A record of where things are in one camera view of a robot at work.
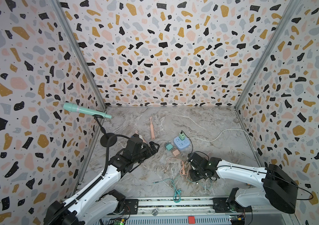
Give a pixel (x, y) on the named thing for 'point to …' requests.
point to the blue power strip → (180, 144)
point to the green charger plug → (182, 136)
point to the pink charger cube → (176, 152)
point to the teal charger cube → (169, 147)
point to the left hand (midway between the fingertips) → (158, 148)
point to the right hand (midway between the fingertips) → (193, 175)
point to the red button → (191, 220)
